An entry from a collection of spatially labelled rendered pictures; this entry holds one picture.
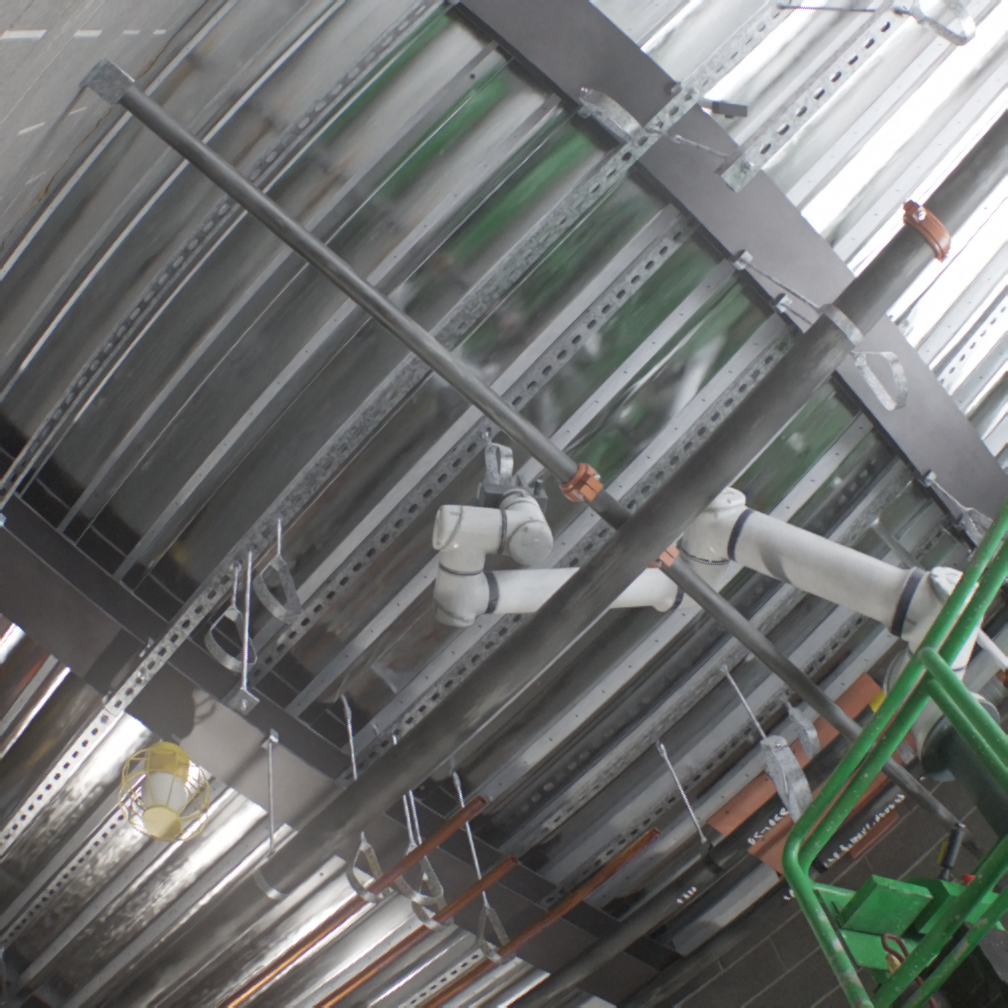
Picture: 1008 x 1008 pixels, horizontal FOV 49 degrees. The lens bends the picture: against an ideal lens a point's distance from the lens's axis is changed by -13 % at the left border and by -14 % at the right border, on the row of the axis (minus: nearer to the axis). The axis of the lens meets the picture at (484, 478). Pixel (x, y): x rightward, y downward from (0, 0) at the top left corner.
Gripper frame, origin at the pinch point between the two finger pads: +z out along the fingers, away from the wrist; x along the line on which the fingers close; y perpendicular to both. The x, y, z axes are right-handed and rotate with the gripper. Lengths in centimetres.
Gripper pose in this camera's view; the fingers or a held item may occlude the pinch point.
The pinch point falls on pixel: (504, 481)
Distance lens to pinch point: 272.5
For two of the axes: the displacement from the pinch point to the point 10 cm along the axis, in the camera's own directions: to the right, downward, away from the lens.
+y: 1.7, -9.3, -3.4
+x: -9.8, -1.1, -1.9
